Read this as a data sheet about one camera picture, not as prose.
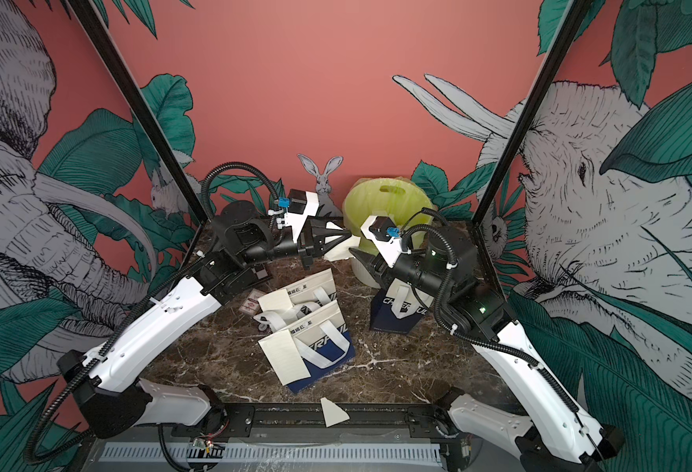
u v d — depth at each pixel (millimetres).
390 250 474
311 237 508
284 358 632
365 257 511
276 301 694
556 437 364
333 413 767
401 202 961
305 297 716
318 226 523
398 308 757
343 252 575
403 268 489
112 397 404
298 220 477
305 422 753
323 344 702
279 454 701
